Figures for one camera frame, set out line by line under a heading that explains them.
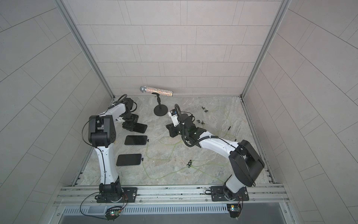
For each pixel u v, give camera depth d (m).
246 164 0.41
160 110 1.06
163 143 0.90
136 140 0.93
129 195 0.71
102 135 0.56
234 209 0.68
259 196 0.71
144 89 0.91
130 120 0.88
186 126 0.62
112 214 0.64
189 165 0.81
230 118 1.02
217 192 0.71
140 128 1.05
